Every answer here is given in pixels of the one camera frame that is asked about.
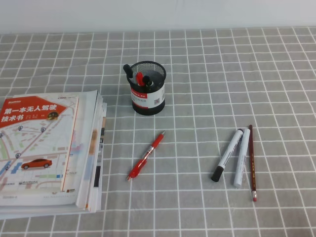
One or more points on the white marker with black cap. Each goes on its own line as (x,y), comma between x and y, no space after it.
(226,156)

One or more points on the black mesh pen holder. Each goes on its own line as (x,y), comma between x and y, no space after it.
(148,100)

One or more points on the red pen in holder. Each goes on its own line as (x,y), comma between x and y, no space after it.
(139,79)

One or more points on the black-tipped pen in holder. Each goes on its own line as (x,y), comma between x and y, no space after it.
(147,81)

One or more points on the red gel pen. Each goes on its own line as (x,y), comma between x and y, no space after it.
(141,163)

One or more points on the black pen in holder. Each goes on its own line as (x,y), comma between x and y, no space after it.
(129,72)

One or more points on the silver grey marker pen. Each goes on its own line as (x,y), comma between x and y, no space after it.
(241,158)

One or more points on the grey checkered tablecloth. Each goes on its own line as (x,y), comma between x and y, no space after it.
(217,81)

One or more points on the dark red pencil with eraser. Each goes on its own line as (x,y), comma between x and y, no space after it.
(252,164)

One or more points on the red and white map book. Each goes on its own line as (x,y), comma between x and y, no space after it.
(35,138)

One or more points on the lower stacked white magazines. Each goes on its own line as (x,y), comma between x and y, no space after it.
(97,153)

